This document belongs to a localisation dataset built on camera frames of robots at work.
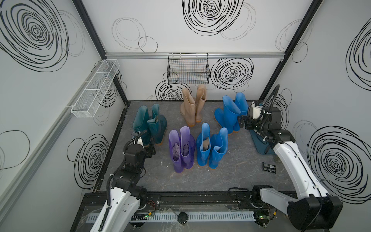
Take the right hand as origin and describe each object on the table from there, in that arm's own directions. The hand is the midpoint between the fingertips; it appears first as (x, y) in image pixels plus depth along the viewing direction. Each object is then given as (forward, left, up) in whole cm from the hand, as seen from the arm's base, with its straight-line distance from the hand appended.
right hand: (247, 116), depth 77 cm
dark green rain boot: (+1, +51, -12) cm, 53 cm away
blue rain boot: (+4, +9, -7) cm, 13 cm away
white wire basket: (-3, +83, +9) cm, 84 cm away
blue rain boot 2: (+13, 0, -2) cm, 13 cm away
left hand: (-13, +56, -7) cm, 58 cm away
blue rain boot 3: (-14, +24, -8) cm, 28 cm away
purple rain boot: (-17, +32, 0) cm, 36 cm away
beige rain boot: (+13, +33, -8) cm, 37 cm away
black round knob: (-44, +33, -16) cm, 58 cm away
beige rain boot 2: (+17, +25, -1) cm, 30 cm away
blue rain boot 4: (-18, +17, -1) cm, 25 cm away
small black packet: (-18, -16, -26) cm, 35 cm away
